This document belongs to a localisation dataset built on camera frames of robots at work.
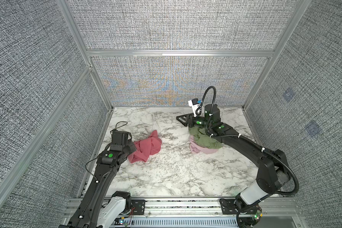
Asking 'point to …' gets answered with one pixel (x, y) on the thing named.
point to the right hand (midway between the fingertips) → (178, 116)
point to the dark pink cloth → (145, 147)
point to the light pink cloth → (195, 147)
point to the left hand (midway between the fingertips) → (131, 144)
